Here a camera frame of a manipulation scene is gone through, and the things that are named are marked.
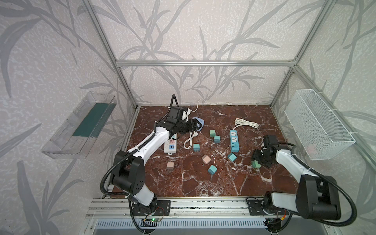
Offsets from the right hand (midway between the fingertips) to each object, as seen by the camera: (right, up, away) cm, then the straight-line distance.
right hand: (255, 155), depth 89 cm
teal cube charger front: (-27, -7, -5) cm, 28 cm away
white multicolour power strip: (-53, +5, +4) cm, 54 cm away
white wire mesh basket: (+18, +17, -27) cm, 37 cm away
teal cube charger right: (-14, -1, 0) cm, 14 cm away
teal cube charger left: (-36, +4, +4) cm, 37 cm away
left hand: (-34, +20, -6) cm, 40 cm away
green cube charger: (-1, -5, -3) cm, 6 cm away
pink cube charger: (-30, -2, -1) cm, 30 cm away
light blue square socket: (-33, +21, +18) cm, 43 cm away
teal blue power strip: (-11, +7, +7) cm, 15 cm away
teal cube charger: (-22, +8, +10) cm, 26 cm away
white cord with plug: (-41, +9, +10) cm, 43 cm away
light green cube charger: (-25, +12, +13) cm, 31 cm away
